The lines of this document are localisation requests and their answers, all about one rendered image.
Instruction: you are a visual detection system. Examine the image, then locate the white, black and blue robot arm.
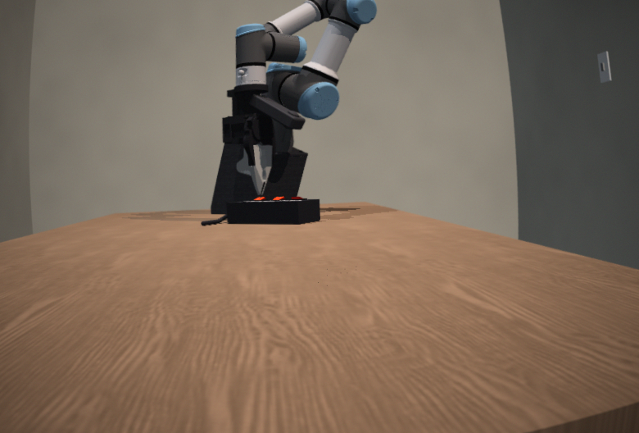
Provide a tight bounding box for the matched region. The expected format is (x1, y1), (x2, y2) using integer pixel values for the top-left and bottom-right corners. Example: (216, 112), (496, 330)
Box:
(235, 0), (377, 153)

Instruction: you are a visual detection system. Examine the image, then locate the black power strip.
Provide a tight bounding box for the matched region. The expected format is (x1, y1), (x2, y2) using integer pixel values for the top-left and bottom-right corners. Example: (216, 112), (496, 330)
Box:
(201, 197), (320, 226)

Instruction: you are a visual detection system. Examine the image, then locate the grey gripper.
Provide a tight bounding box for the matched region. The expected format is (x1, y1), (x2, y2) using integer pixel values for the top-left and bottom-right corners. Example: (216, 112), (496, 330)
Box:
(222, 84), (276, 195)

